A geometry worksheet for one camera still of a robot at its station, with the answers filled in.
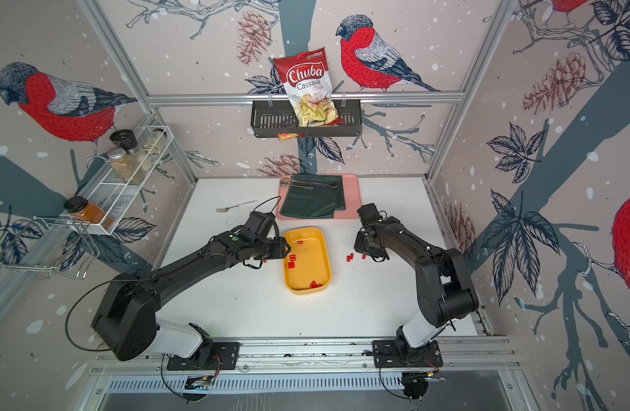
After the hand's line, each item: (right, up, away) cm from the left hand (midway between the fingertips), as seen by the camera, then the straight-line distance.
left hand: (290, 245), depth 84 cm
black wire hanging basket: (-7, +46, +11) cm, 48 cm away
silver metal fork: (-34, +11, +26) cm, 44 cm away
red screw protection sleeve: (0, -6, +8) cm, 10 cm away
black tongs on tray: (-2, +23, +34) cm, 41 cm away
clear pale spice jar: (-46, +35, 0) cm, 58 cm away
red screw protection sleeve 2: (-1, -9, +8) cm, 12 cm away
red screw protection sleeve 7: (+27, -7, +10) cm, 29 cm away
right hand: (+25, -2, +8) cm, 27 cm away
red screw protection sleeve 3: (+8, -15, +3) cm, 17 cm away
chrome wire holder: (-58, +3, -19) cm, 61 cm away
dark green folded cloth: (+9, +14, +27) cm, 31 cm away
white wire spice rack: (-52, +19, -9) cm, 56 cm away
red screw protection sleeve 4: (+9, -15, +3) cm, 18 cm away
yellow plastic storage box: (+5, -10, +5) cm, 12 cm away
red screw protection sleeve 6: (+22, -6, +11) cm, 25 cm away
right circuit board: (+37, -35, -16) cm, 53 cm away
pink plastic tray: (+24, +14, +27) cm, 39 cm away
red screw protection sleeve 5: (+21, -7, +10) cm, 24 cm away
